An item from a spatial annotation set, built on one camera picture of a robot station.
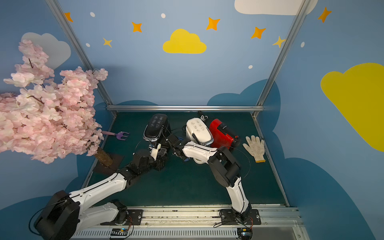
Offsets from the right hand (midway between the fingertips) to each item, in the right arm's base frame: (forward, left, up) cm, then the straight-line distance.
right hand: (188, 144), depth 96 cm
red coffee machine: (0, -21, +10) cm, 24 cm away
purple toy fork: (+8, +52, -5) cm, 53 cm away
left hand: (-11, +12, +5) cm, 17 cm away
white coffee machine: (-2, -6, +16) cm, 18 cm away
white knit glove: (+4, -47, -7) cm, 47 cm away
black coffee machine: (-1, +16, +17) cm, 24 cm away
